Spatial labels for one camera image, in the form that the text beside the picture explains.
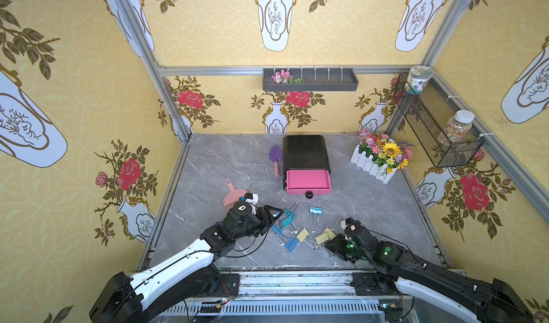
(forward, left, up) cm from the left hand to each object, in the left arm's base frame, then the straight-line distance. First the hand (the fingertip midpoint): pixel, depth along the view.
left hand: (275, 212), depth 78 cm
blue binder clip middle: (-2, 0, -11) cm, 11 cm away
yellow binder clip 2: (-5, -22, -11) cm, 25 cm away
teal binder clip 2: (+5, -17, -11) cm, 21 cm away
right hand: (-8, -19, -12) cm, 24 cm away
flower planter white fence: (+23, -46, +3) cm, 51 cm away
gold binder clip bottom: (-6, -18, -11) cm, 22 cm away
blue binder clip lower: (-8, -6, -11) cm, 15 cm away
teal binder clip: (+1, -5, -13) cm, 14 cm away
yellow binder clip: (-4, -11, -13) cm, 17 cm away
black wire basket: (+35, -65, +15) cm, 75 cm away
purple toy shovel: (+38, -1, -13) cm, 40 cm away
